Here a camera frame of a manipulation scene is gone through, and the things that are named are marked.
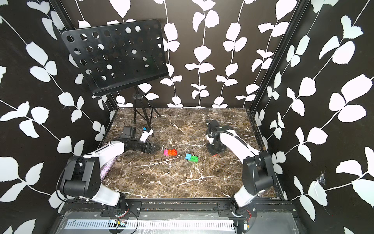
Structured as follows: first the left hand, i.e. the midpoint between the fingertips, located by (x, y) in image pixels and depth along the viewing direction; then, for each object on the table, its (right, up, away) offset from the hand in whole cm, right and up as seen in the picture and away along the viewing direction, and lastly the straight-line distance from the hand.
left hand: (155, 144), depth 90 cm
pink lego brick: (+6, -6, +3) cm, 9 cm away
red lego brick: (+37, -8, +4) cm, 38 cm away
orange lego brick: (+10, -6, +3) cm, 12 cm away
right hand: (+35, -3, -3) cm, 35 cm away
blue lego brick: (+21, -8, +1) cm, 22 cm away
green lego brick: (+24, -10, +1) cm, 26 cm away
